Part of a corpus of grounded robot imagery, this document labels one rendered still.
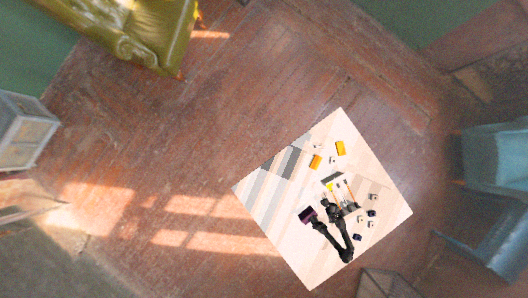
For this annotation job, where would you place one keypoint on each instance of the orange rectangular block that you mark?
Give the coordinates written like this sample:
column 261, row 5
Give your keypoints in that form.
column 340, row 148
column 315, row 162

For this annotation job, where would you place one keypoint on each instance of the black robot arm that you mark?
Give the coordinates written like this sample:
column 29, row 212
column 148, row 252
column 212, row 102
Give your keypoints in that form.
column 346, row 255

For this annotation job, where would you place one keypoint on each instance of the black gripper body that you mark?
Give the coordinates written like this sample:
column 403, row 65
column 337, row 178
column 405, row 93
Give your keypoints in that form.
column 325, row 203

